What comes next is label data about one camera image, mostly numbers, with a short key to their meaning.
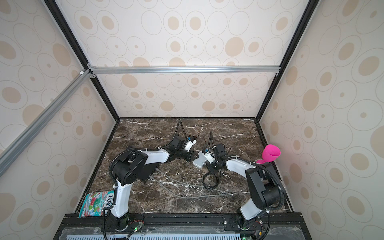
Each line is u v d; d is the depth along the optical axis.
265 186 0.46
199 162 0.95
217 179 0.87
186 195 0.83
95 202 0.78
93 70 0.90
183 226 0.73
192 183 0.88
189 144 0.90
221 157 0.71
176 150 0.80
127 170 0.54
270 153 0.80
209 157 0.84
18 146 0.54
